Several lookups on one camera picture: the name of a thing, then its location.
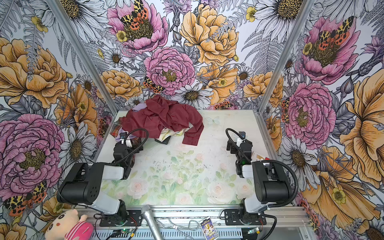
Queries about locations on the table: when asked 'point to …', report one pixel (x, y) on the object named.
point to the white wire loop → (193, 225)
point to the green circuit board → (127, 230)
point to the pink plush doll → (69, 225)
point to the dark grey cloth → (165, 141)
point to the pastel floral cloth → (166, 132)
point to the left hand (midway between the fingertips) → (133, 141)
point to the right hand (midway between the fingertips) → (237, 142)
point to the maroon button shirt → (161, 113)
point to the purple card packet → (209, 229)
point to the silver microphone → (146, 210)
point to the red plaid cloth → (117, 126)
